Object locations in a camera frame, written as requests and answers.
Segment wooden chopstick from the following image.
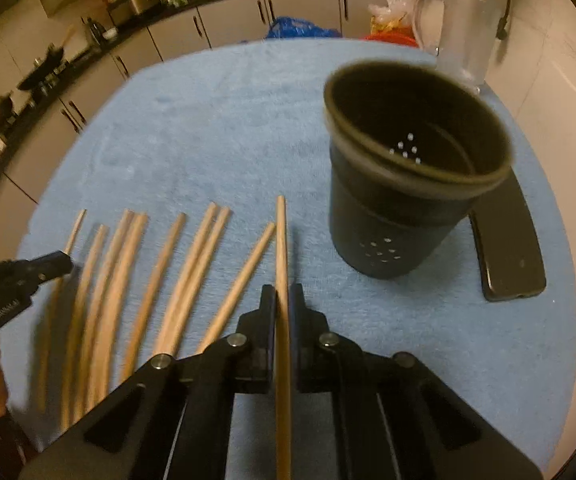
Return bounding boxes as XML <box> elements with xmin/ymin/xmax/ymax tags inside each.
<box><xmin>35</xmin><ymin>208</ymin><xmax>89</xmax><ymax>413</ymax></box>
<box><xmin>196</xmin><ymin>222</ymin><xmax>276</xmax><ymax>354</ymax></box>
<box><xmin>165</xmin><ymin>206</ymin><xmax>230</xmax><ymax>356</ymax></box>
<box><xmin>85</xmin><ymin>212</ymin><xmax>148</xmax><ymax>412</ymax></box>
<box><xmin>153</xmin><ymin>202</ymin><xmax>217</xmax><ymax>354</ymax></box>
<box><xmin>275</xmin><ymin>195</ymin><xmax>291</xmax><ymax>479</ymax></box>
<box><xmin>60</xmin><ymin>224</ymin><xmax>108</xmax><ymax>431</ymax></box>
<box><xmin>120</xmin><ymin>212</ymin><xmax>186</xmax><ymax>380</ymax></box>
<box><xmin>71</xmin><ymin>209</ymin><xmax>134</xmax><ymax>422</ymax></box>

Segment lower kitchen cabinets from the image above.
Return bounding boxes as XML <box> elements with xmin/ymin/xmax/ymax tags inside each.
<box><xmin>0</xmin><ymin>0</ymin><xmax>378</xmax><ymax>260</ymax></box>

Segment black smartphone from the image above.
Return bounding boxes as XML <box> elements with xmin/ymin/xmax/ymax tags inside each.
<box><xmin>470</xmin><ymin>174</ymin><xmax>547</xmax><ymax>302</ymax></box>

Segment blue table cloth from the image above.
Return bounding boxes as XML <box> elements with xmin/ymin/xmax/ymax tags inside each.
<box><xmin>18</xmin><ymin>39</ymin><xmax>576</xmax><ymax>467</ymax></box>

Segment black wok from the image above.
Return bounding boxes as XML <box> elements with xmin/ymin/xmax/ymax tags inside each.
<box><xmin>17</xmin><ymin>25</ymin><xmax>75</xmax><ymax>91</ymax></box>

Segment black utensil holder cup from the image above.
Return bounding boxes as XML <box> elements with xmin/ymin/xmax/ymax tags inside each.
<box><xmin>324</xmin><ymin>60</ymin><xmax>512</xmax><ymax>280</ymax></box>

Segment silver toaster oven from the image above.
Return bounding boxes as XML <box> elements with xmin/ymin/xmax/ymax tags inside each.
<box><xmin>107</xmin><ymin>0</ymin><xmax>162</xmax><ymax>28</ymax></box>

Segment clear glass pitcher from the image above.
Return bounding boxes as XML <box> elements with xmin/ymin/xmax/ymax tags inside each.
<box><xmin>411</xmin><ymin>0</ymin><xmax>502</xmax><ymax>93</ymax></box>

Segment red basket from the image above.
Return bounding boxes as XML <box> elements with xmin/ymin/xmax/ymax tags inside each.
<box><xmin>365</xmin><ymin>13</ymin><xmax>419</xmax><ymax>48</ymax></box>

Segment blue plastic bag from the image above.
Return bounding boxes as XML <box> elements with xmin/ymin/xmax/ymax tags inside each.
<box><xmin>266</xmin><ymin>16</ymin><xmax>342</xmax><ymax>39</ymax></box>

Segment white plastic bag counter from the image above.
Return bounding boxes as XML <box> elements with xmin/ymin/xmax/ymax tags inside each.
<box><xmin>368</xmin><ymin>0</ymin><xmax>417</xmax><ymax>27</ymax></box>

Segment black power cord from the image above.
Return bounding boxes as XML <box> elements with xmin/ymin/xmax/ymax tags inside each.
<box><xmin>494</xmin><ymin>0</ymin><xmax>519</xmax><ymax>42</ymax></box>

